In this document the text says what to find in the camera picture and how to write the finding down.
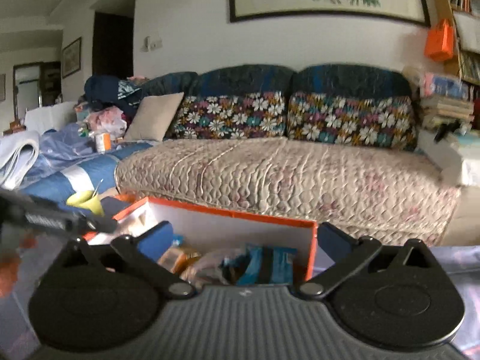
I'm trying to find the blue plaid tablecloth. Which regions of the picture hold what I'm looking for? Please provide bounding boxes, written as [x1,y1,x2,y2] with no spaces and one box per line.
[1,236,479,359]

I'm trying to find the orange cardboard box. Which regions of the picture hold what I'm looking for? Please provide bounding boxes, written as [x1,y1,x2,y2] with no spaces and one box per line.
[84,196,319,283]

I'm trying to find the blue striped blanket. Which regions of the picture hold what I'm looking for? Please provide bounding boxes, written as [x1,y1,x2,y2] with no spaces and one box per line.
[13,123,151,203]

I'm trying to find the sofa with quilted cover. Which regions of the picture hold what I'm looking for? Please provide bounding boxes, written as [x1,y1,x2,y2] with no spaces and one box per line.
[115,64,461,245]

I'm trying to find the blue snack packet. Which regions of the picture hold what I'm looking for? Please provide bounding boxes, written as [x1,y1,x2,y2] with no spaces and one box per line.
[220,244,297,286]

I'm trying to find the orange white bottle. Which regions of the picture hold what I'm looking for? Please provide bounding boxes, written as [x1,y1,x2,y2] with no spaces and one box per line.
[94,133,112,153]

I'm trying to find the pink plastic bag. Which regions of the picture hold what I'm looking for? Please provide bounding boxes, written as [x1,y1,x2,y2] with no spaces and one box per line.
[85,106,127,138]

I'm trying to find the beige pillow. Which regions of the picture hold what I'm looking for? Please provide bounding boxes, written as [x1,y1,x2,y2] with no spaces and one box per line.
[124,92,184,141]

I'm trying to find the right floral cushion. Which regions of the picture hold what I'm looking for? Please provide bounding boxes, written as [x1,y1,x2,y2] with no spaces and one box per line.
[286,92,417,151]

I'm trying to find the floral cushion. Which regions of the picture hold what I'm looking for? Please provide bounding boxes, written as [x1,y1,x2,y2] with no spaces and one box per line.
[286,92,417,151]
[168,92,287,140]

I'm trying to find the white box beside sofa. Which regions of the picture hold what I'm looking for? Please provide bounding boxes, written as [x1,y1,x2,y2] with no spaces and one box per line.
[417,130,479,187]

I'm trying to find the left floral cushion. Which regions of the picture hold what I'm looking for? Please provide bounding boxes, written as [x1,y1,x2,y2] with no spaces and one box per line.
[168,92,287,140]

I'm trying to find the small framed picture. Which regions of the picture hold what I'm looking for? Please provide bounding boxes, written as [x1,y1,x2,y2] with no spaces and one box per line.
[61,37,82,79]

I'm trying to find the stack of books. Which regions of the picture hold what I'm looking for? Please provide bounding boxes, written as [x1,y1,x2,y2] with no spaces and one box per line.
[402,66,474,135]

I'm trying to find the orange paper bag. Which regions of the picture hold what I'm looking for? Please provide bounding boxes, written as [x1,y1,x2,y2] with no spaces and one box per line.
[424,19,455,63]

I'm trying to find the wooden bookshelf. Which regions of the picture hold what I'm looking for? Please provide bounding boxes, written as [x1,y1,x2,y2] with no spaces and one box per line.
[434,0,479,86]

